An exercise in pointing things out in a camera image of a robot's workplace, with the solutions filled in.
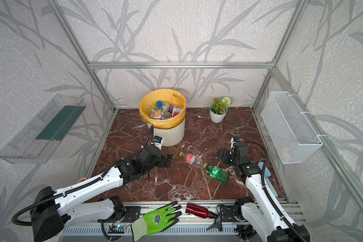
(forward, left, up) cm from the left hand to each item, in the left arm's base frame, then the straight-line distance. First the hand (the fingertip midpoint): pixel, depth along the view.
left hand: (167, 149), depth 79 cm
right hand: (+3, -32, -4) cm, 32 cm away
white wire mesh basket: (-3, -55, +19) cm, 58 cm away
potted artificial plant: (+32, -31, -2) cm, 45 cm away
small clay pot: (-15, +42, -4) cm, 44 cm away
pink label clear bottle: (+1, -14, -14) cm, 20 cm away
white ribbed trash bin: (+10, -1, -3) cm, 10 cm away
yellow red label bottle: (+20, -4, +9) cm, 22 cm away
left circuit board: (-34, +23, -18) cm, 45 cm away
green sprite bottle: (-9, -29, -13) cm, 33 cm away
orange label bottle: (+17, +7, +8) cm, 20 cm away
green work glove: (-31, +4, -14) cm, 34 cm away
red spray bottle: (-27, -17, -11) cm, 34 cm away
